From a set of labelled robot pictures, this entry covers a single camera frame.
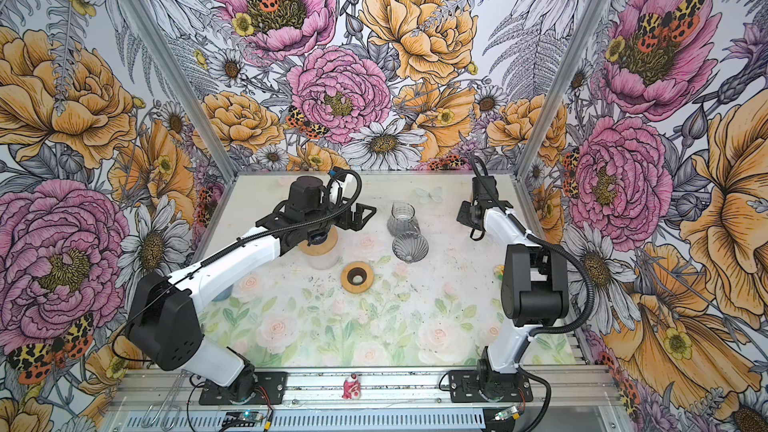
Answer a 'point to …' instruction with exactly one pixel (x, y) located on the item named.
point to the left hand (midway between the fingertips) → (362, 213)
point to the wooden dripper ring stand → (322, 248)
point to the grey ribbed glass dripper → (410, 247)
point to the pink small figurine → (352, 388)
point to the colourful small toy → (499, 271)
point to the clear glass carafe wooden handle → (329, 261)
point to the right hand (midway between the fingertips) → (468, 223)
